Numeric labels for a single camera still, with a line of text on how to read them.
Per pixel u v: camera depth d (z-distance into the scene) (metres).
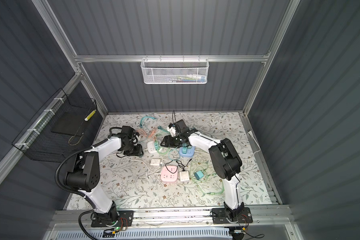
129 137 0.78
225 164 0.53
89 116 0.81
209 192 0.82
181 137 0.73
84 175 0.48
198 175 0.86
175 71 1.24
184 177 0.84
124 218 0.73
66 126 0.74
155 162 0.91
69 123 0.75
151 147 0.97
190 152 0.95
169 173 0.85
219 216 0.72
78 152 0.49
